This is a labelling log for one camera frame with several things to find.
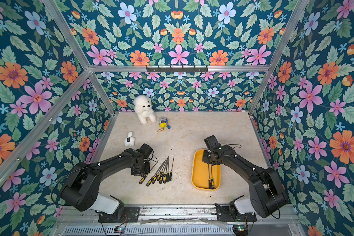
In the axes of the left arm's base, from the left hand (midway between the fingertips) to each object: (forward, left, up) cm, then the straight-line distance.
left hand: (148, 172), depth 88 cm
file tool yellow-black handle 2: (-8, -38, +1) cm, 39 cm away
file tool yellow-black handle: (-1, -14, 0) cm, 14 cm away
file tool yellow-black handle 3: (-5, +2, +1) cm, 6 cm away
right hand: (+3, -36, +5) cm, 37 cm away
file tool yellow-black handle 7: (-1, -12, 0) cm, 12 cm away
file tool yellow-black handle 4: (-4, -3, 0) cm, 5 cm away
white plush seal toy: (+41, +4, +16) cm, 44 cm away
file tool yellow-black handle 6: (-4, -9, 0) cm, 9 cm away
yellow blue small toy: (+35, -9, +4) cm, 36 cm away
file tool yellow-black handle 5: (-4, -5, +1) cm, 6 cm away
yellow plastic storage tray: (-4, -32, +1) cm, 32 cm away
